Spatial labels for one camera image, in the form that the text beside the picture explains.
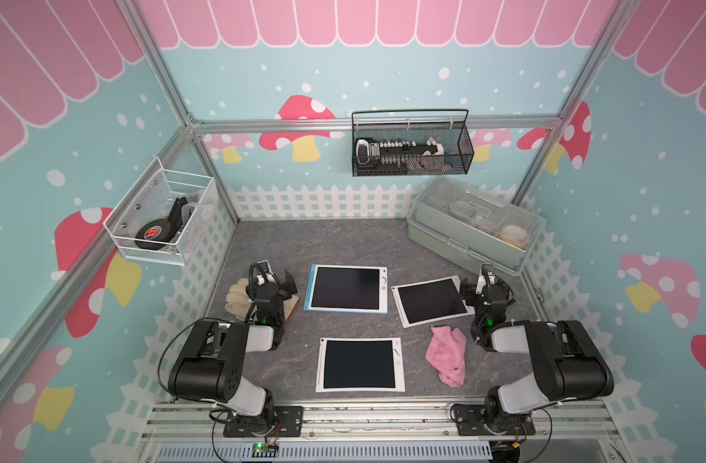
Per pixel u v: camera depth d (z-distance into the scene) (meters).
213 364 0.46
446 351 0.83
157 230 0.69
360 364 0.84
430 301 1.02
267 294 0.75
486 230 0.93
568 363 0.45
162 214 0.75
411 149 0.90
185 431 0.73
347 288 1.35
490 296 0.69
